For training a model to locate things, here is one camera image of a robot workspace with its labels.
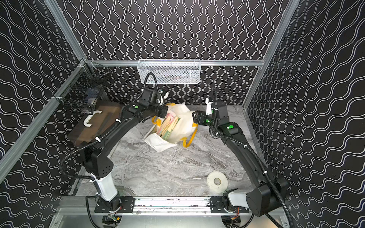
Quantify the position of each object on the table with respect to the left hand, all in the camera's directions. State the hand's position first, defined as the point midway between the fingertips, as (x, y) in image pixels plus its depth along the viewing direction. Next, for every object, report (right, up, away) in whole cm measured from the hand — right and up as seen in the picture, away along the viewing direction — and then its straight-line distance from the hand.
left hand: (166, 106), depth 82 cm
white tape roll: (+29, -44, 0) cm, 53 cm away
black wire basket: (-57, +11, +11) cm, 59 cm away
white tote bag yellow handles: (+4, -11, +23) cm, 26 cm away
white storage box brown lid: (-43, -12, +1) cm, 45 cm away
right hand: (+18, -4, -5) cm, 19 cm away
